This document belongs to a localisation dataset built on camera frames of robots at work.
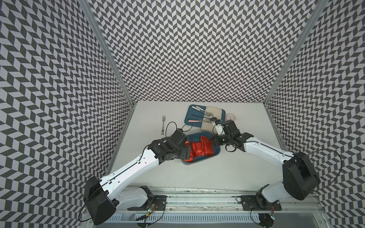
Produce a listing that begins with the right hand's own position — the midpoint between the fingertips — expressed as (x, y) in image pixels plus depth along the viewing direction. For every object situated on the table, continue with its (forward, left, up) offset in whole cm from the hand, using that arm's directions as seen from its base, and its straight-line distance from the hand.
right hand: (212, 141), depth 86 cm
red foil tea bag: (-3, +2, 0) cm, 4 cm away
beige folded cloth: (+31, -8, -9) cm, 33 cm away
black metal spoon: (+22, -3, -6) cm, 23 cm away
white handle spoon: (+29, -2, -9) cm, 31 cm away
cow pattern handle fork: (+23, +34, -9) cm, 42 cm away
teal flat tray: (+34, +13, -10) cm, 38 cm away
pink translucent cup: (+25, -18, -7) cm, 32 cm away
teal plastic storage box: (-1, +10, +7) cm, 12 cm away
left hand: (-10, +18, +5) cm, 21 cm away
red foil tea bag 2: (-7, +9, +4) cm, 12 cm away
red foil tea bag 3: (-8, +12, +4) cm, 15 cm away
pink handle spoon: (+21, +1, -8) cm, 22 cm away
